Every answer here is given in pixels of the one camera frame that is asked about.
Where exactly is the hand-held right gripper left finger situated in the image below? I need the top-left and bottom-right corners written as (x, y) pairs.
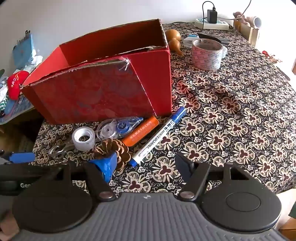
top-left (54, 152), bottom-right (118, 202)

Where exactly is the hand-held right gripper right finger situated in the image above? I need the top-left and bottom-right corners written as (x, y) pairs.
top-left (174, 152), bottom-right (242, 201)

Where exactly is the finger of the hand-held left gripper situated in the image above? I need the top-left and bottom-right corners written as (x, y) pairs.
top-left (0, 150), bottom-right (36, 164)

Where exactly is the brown pine cone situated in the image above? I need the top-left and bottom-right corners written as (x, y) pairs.
top-left (92, 138), bottom-right (131, 173)

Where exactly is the metal carabiner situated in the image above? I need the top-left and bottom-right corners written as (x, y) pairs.
top-left (48, 142), bottom-right (75, 160)

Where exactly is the small clear tape roll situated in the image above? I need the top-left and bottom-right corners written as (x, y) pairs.
top-left (72, 127), bottom-right (96, 151)

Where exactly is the blue white whiteboard marker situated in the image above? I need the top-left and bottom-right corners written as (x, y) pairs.
top-left (131, 107), bottom-right (186, 167)

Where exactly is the clear correction tape dispenser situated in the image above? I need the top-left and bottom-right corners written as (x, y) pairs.
top-left (96, 116), bottom-right (144, 141)

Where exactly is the red cardboard box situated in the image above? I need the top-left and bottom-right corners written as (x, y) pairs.
top-left (20, 19), bottom-right (173, 124)

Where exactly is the pile of clothes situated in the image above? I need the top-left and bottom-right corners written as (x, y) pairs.
top-left (0, 69), bottom-right (14, 116)

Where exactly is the red plush heart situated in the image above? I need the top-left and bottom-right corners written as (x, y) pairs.
top-left (6, 71), bottom-right (29, 100)

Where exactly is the clear plastic bag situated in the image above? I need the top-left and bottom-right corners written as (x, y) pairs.
top-left (30, 46), bottom-right (44, 68)

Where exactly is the blue bag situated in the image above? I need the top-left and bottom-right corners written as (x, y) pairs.
top-left (13, 30), bottom-right (35, 67)

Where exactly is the large printed tape roll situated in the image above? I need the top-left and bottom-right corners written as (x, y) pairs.
top-left (191, 39), bottom-right (223, 70)

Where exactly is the clear plastic box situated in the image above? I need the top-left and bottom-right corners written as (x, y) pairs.
top-left (184, 37), bottom-right (197, 48)

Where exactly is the brown gourd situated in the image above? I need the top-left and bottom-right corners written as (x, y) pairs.
top-left (165, 29), bottom-right (184, 57)

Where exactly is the red ribbon ornament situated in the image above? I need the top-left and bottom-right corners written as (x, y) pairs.
top-left (262, 50), bottom-right (282, 63)

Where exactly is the white power strip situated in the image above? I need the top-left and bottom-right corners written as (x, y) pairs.
top-left (194, 17), bottom-right (229, 30)

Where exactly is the wooden box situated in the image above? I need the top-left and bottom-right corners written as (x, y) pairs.
top-left (233, 20), bottom-right (260, 47)

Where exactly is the black charger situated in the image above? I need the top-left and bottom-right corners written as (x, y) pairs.
top-left (206, 9), bottom-right (218, 24)

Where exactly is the pink plush toy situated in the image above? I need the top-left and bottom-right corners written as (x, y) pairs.
top-left (232, 11), bottom-right (252, 26)

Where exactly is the black charger cable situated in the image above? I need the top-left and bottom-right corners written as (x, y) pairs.
top-left (202, 1), bottom-right (216, 29)

